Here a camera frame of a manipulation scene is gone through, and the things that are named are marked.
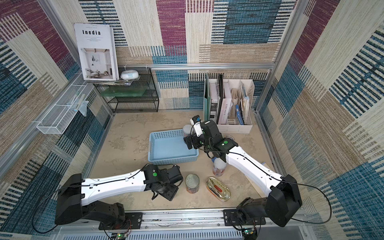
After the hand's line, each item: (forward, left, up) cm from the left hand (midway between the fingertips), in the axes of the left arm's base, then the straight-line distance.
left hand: (171, 192), depth 76 cm
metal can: (+4, -11, +3) cm, 12 cm away
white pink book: (+44, -31, +17) cm, 56 cm away
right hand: (+24, -11, +17) cm, 31 cm away
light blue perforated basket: (+31, +5, -7) cm, 32 cm away
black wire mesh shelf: (+67, +22, +1) cm, 71 cm away
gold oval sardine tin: (+2, -24, -4) cm, 24 cm away
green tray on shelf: (+59, +34, +17) cm, 71 cm away
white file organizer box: (+47, -36, +16) cm, 61 cm away
